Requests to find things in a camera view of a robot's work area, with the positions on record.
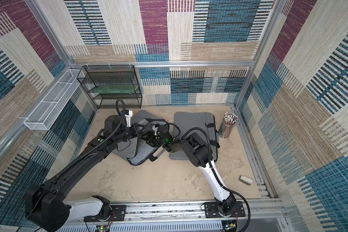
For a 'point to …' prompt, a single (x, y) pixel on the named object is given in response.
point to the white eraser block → (245, 180)
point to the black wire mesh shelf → (92, 75)
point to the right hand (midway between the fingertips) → (143, 139)
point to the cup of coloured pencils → (228, 125)
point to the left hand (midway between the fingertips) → (146, 126)
